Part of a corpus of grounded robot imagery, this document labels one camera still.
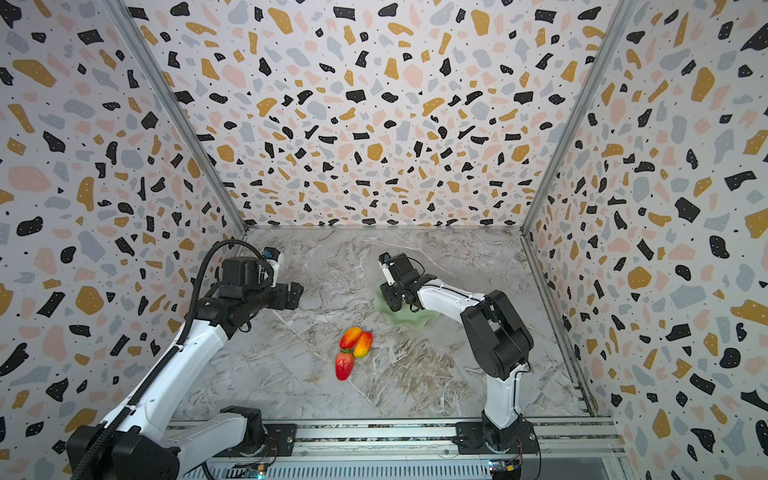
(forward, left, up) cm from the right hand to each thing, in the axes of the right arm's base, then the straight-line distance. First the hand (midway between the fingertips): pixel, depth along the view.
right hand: (385, 281), depth 95 cm
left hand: (-9, +26, +13) cm, 30 cm away
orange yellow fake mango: (-18, +6, -6) cm, 20 cm away
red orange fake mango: (-16, +10, -6) cm, 20 cm away
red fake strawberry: (-24, +10, -5) cm, 27 cm away
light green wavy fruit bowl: (-8, -6, -7) cm, 13 cm away
